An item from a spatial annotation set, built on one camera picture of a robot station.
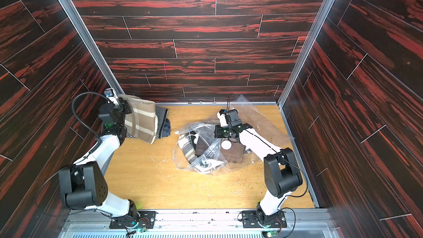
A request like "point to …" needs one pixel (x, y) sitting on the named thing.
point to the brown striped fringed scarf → (233, 151)
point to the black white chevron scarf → (161, 114)
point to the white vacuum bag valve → (226, 145)
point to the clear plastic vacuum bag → (213, 161)
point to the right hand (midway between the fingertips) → (218, 130)
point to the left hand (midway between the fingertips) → (121, 96)
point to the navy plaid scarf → (167, 130)
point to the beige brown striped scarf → (192, 145)
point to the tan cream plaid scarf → (141, 123)
